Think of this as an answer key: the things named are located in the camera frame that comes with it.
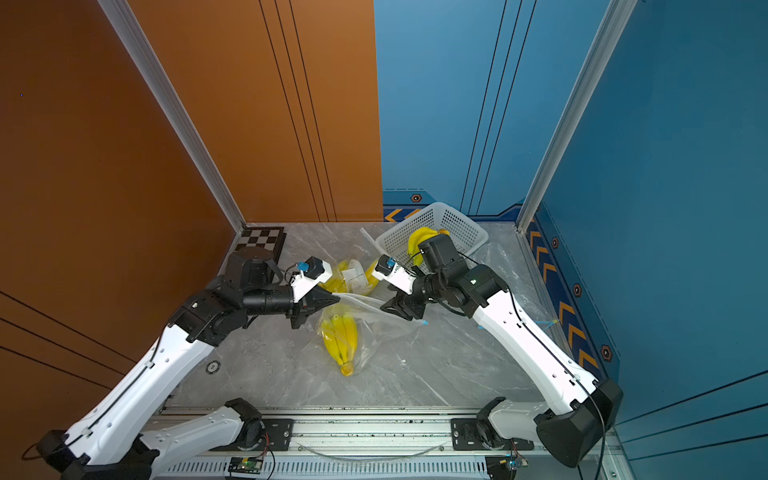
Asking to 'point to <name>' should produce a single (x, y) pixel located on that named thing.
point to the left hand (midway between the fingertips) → (337, 292)
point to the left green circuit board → (247, 465)
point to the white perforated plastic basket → (466, 233)
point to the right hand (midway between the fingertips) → (391, 293)
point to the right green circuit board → (513, 462)
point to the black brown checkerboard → (269, 237)
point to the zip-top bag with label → (354, 252)
